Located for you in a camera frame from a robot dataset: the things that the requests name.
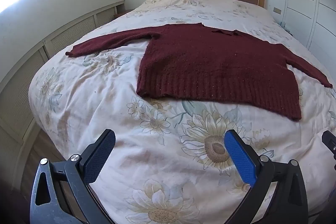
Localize dark red knit sweater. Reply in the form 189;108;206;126
67;23;331;121

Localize louvered radiator cover cabinet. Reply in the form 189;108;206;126
1;1;125;189

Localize floral white duvet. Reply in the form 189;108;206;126
28;0;336;224

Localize white wardrobe doors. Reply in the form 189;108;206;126
281;0;336;78

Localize right wall switch plate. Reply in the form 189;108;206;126
273;7;282;15

